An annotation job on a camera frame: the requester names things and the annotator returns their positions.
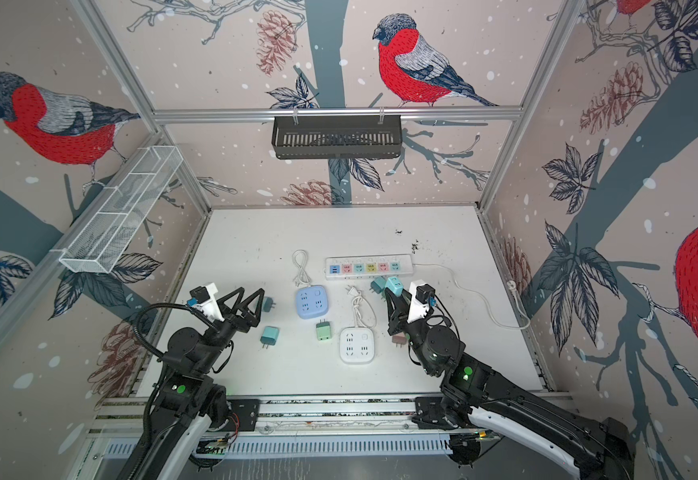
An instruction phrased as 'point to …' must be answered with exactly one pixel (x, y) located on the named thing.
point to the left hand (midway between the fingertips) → (251, 293)
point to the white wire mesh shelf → (107, 236)
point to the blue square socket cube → (312, 301)
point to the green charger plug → (323, 330)
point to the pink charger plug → (399, 339)
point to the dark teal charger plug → (378, 285)
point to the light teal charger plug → (394, 284)
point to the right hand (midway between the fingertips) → (387, 293)
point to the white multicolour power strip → (371, 266)
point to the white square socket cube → (357, 345)
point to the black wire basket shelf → (337, 137)
